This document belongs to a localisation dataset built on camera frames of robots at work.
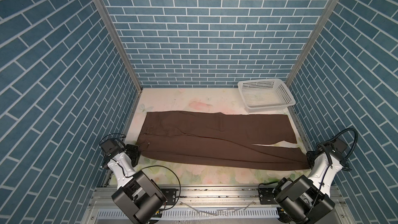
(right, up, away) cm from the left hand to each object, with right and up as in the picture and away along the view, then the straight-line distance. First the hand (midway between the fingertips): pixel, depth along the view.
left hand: (139, 147), depth 83 cm
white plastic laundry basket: (+81, +30, +34) cm, 93 cm away
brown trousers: (+40, +3, +7) cm, 41 cm away
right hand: (+90, -5, -6) cm, 91 cm away
